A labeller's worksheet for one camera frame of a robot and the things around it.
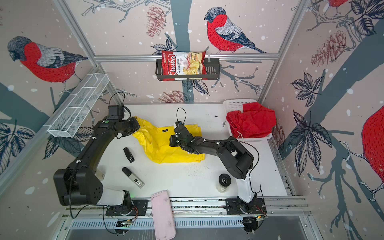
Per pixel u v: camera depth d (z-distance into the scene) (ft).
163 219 2.26
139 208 2.39
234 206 2.40
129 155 2.95
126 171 2.67
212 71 3.11
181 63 2.88
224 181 2.34
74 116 2.42
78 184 1.35
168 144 2.68
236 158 1.67
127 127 2.32
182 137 2.34
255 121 3.13
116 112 2.11
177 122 2.79
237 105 3.63
